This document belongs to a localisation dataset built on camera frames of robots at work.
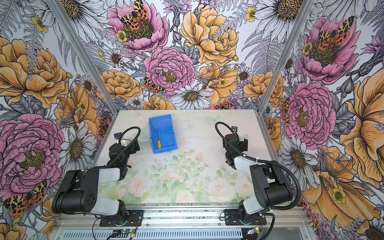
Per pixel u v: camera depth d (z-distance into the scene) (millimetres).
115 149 715
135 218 733
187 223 745
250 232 715
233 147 662
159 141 1022
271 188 452
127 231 710
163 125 1082
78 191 450
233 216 744
